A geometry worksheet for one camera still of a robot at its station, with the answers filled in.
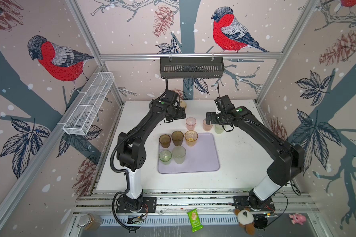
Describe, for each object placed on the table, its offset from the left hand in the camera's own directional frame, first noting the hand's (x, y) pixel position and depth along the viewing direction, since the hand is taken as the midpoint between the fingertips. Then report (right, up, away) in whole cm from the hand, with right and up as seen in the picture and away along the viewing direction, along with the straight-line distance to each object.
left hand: (184, 113), depth 89 cm
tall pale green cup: (-3, -25, -1) cm, 25 cm away
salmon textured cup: (+16, -10, +12) cm, 22 cm away
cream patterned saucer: (0, +8, +32) cm, 33 cm away
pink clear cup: (+5, -7, +15) cm, 17 cm away
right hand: (+17, -2, -4) cm, 18 cm away
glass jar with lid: (-41, -47, -27) cm, 68 cm away
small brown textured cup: (-13, -18, +6) cm, 23 cm away
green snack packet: (+5, -51, -20) cm, 55 cm away
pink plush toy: (+53, -49, -22) cm, 76 cm away
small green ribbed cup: (-12, -27, +1) cm, 29 cm away
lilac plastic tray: (+12, -28, +1) cm, 31 cm away
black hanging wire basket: (+6, +33, +15) cm, 36 cm away
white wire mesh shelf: (-52, +5, -11) cm, 54 cm away
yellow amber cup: (+5, -16, +6) cm, 18 cm away
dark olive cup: (-4, -15, +2) cm, 16 cm away
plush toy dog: (+29, -50, -21) cm, 61 cm away
